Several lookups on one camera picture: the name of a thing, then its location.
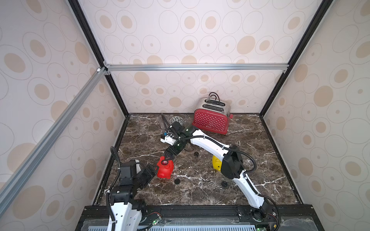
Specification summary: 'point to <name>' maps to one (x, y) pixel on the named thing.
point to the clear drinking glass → (160, 122)
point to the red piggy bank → (165, 168)
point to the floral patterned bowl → (176, 119)
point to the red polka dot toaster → (212, 115)
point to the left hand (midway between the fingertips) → (159, 169)
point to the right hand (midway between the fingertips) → (174, 151)
